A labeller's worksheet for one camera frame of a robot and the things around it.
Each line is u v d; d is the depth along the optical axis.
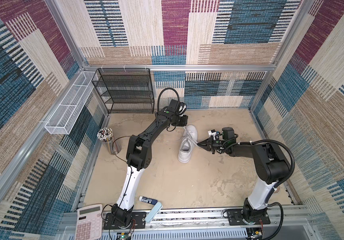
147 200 0.78
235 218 0.73
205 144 0.86
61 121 0.92
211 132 0.93
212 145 0.85
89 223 0.71
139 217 0.75
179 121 0.86
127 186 0.63
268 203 0.59
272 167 0.50
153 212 0.73
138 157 0.61
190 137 0.93
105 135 0.83
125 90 1.11
